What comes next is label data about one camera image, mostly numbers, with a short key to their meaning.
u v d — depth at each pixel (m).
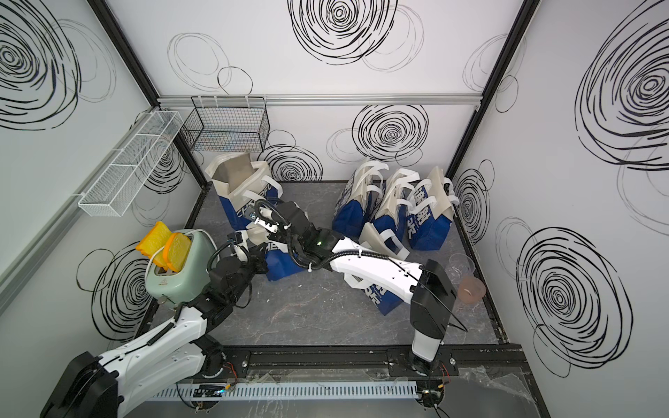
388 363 0.74
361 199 0.84
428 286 0.46
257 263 0.72
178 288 0.73
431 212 0.86
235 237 0.68
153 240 0.76
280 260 0.84
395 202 0.84
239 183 0.84
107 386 0.40
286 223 0.51
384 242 0.74
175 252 0.74
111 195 0.71
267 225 0.60
